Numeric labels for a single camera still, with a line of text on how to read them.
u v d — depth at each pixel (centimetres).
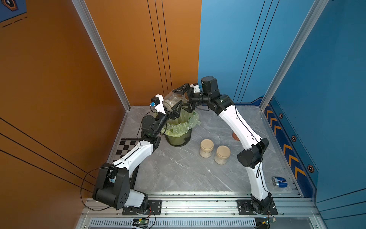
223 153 81
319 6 70
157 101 61
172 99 74
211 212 73
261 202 62
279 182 79
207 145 85
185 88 64
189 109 70
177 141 95
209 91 59
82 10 70
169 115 65
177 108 66
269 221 70
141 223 72
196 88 72
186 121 77
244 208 72
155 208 74
